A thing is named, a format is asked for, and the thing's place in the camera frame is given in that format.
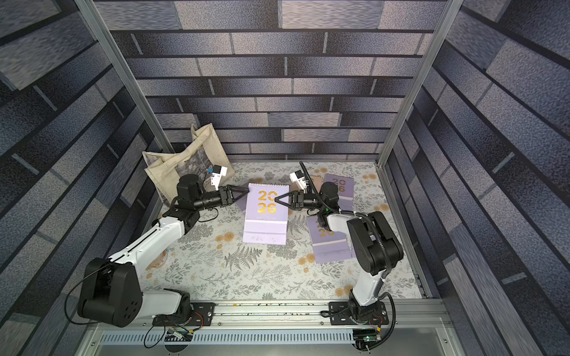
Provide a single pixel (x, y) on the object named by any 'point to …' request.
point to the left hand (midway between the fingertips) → (246, 192)
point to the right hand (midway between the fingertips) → (274, 201)
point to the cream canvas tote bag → (205, 153)
